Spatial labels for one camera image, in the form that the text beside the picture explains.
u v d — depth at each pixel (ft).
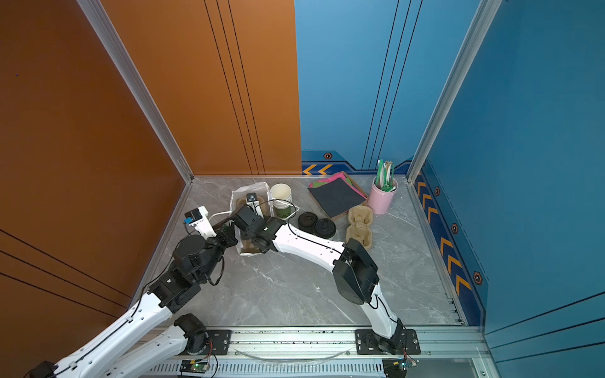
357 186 3.71
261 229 2.03
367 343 2.38
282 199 2.44
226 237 2.06
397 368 2.32
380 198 3.27
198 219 1.97
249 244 2.09
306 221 3.26
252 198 2.37
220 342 2.42
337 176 3.80
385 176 3.15
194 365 2.33
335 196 3.45
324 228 2.85
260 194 2.52
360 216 3.36
